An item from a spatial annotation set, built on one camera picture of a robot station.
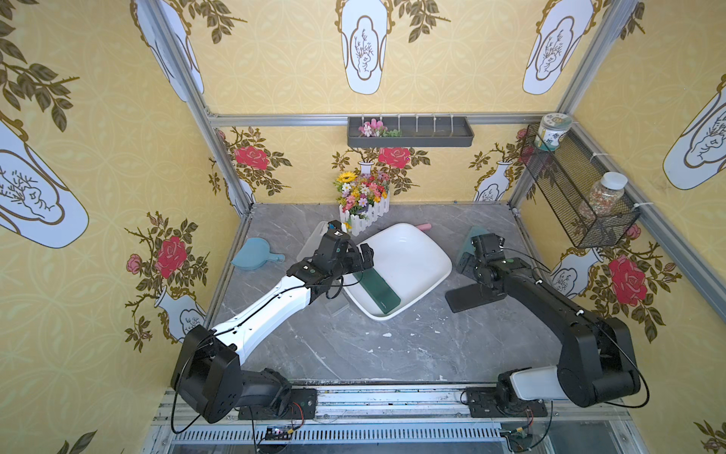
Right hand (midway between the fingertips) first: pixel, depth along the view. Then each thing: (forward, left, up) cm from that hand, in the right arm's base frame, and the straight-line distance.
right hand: (479, 268), depth 90 cm
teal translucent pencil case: (+23, -5, -10) cm, 26 cm away
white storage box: (+7, +21, -7) cm, 23 cm away
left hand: (-2, +40, +9) cm, 42 cm away
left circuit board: (-45, +57, -11) cm, 73 cm away
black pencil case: (-7, +2, -7) cm, 10 cm away
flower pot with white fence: (+25, +38, +6) cm, 46 cm away
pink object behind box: (+24, +14, -9) cm, 29 cm away
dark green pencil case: (-7, +30, -8) cm, 32 cm away
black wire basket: (+24, -27, +18) cm, 40 cm away
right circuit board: (-42, -4, -9) cm, 43 cm away
